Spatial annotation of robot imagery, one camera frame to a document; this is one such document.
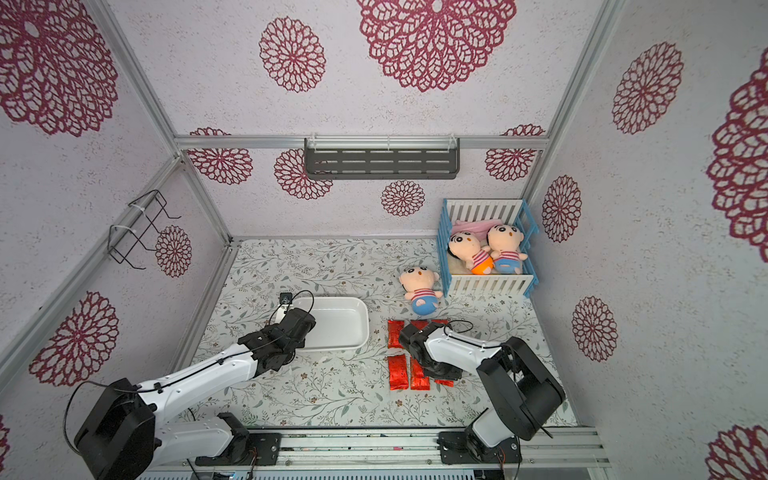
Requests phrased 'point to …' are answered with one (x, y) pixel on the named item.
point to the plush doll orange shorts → (468, 247)
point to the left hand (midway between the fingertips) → (289, 326)
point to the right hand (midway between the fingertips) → (455, 376)
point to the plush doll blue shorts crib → (507, 240)
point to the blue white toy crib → (488, 285)
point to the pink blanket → (477, 227)
